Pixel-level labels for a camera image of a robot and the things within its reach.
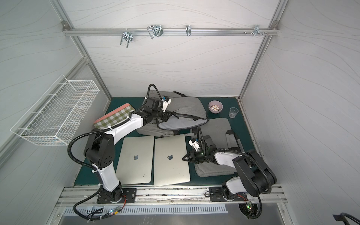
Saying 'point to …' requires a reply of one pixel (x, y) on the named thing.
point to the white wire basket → (54, 118)
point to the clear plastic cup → (233, 110)
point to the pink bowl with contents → (215, 106)
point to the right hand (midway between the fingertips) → (184, 159)
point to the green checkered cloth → (121, 115)
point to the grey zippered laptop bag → (151, 128)
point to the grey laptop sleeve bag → (187, 112)
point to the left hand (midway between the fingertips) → (172, 113)
